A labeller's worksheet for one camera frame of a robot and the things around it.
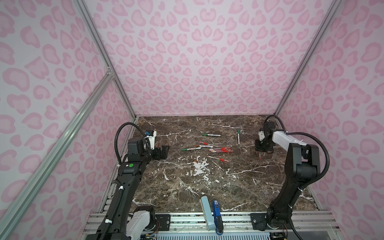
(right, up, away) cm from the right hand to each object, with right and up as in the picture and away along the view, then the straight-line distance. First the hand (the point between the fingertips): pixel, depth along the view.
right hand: (260, 147), depth 97 cm
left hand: (-60, +4, -19) cm, 63 cm away
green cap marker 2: (-45, -1, +3) cm, 45 cm away
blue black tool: (-31, -31, -26) cm, 51 cm away
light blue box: (-35, -30, -22) cm, 52 cm away
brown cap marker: (-35, 0, +4) cm, 36 cm away
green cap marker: (-34, +8, +10) cm, 36 cm away
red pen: (-34, +2, +7) cm, 35 cm away
